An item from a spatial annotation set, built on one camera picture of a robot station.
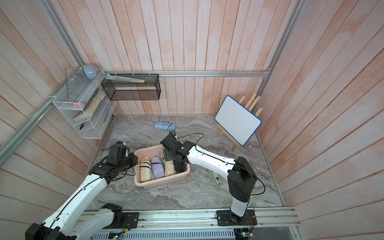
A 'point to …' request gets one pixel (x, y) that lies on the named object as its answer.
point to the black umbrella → (180, 166)
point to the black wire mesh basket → (120, 90)
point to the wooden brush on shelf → (92, 105)
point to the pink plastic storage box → (151, 151)
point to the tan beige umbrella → (169, 169)
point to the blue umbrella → (165, 125)
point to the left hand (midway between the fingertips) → (137, 159)
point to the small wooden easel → (251, 102)
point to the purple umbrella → (157, 166)
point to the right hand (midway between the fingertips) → (171, 152)
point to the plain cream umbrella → (146, 172)
